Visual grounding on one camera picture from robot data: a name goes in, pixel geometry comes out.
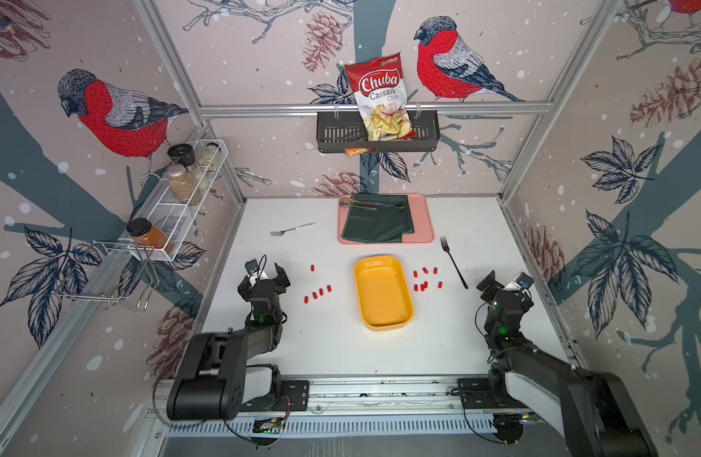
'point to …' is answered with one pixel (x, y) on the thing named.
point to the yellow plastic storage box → (384, 295)
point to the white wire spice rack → (172, 216)
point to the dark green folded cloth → (385, 225)
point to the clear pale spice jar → (209, 156)
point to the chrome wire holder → (114, 271)
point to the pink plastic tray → (419, 209)
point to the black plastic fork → (447, 248)
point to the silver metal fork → (283, 231)
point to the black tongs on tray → (368, 206)
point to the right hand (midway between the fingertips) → (504, 276)
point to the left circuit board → (268, 425)
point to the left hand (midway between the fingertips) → (267, 264)
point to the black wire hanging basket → (340, 130)
